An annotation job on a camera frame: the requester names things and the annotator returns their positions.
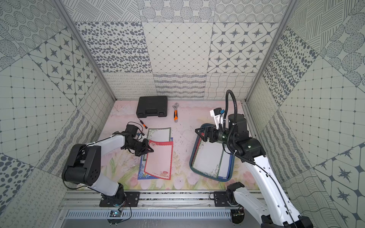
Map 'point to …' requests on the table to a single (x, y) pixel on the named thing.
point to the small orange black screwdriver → (142, 123)
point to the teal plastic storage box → (205, 174)
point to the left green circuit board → (114, 213)
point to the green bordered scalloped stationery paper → (207, 157)
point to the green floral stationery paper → (162, 135)
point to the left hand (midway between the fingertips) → (156, 151)
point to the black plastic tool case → (152, 105)
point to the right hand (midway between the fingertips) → (201, 131)
